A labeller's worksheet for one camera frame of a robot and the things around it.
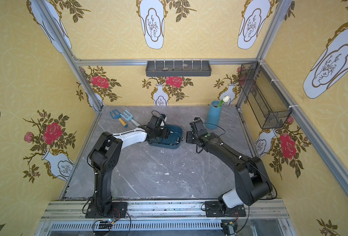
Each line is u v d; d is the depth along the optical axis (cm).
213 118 99
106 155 53
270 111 73
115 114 117
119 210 73
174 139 98
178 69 93
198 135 67
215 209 74
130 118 113
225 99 84
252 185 43
